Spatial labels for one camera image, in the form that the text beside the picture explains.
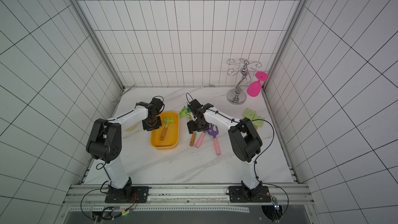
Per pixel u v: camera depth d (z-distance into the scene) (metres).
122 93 1.21
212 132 0.95
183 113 1.03
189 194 0.74
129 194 0.68
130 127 0.59
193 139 0.92
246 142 0.51
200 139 0.92
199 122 0.78
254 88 0.99
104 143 0.49
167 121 0.98
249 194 0.65
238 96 1.12
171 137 0.95
